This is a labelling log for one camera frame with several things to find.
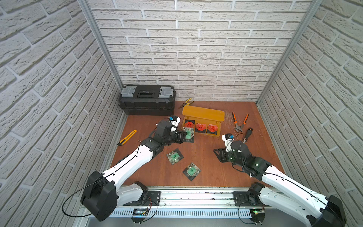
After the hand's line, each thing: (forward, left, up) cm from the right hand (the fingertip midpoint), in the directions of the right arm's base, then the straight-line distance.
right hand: (216, 150), depth 79 cm
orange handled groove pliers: (+23, -23, -12) cm, 35 cm away
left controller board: (-26, +44, -14) cm, 53 cm away
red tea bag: (+27, +13, -10) cm, 32 cm away
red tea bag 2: (+22, -3, -10) cm, 24 cm away
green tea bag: (+8, +15, +5) cm, 17 cm away
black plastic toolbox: (+39, +43, +6) cm, 58 cm away
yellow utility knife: (+15, +61, -10) cm, 64 cm away
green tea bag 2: (+3, +25, -12) cm, 28 cm away
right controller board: (-30, -17, -13) cm, 37 cm away
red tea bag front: (+24, +6, -11) cm, 27 cm away
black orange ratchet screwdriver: (+16, -28, -10) cm, 33 cm away
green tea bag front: (-7, +15, -12) cm, 20 cm away
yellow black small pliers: (+49, +15, -10) cm, 53 cm away
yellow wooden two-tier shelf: (+22, +4, 0) cm, 22 cm away
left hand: (+9, +16, +7) cm, 19 cm away
